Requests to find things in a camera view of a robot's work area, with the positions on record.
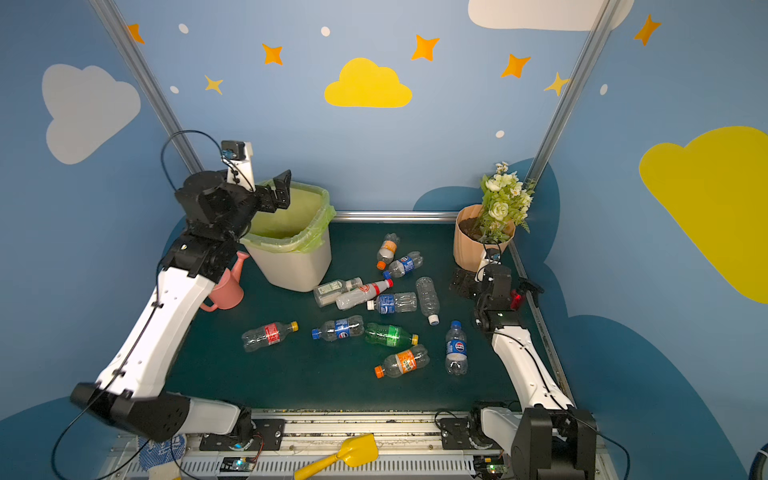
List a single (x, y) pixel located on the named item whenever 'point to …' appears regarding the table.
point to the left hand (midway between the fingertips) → (270, 168)
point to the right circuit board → (490, 467)
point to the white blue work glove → (160, 452)
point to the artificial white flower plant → (505, 204)
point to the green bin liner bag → (299, 228)
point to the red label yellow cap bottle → (266, 335)
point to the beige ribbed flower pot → (467, 245)
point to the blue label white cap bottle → (400, 302)
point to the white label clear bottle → (325, 294)
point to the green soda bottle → (388, 335)
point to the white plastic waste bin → (299, 272)
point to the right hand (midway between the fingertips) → (472, 270)
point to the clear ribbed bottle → (428, 299)
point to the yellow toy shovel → (356, 450)
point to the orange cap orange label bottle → (417, 357)
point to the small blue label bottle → (405, 264)
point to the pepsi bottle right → (456, 361)
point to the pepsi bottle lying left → (343, 328)
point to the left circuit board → (234, 464)
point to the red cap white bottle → (358, 297)
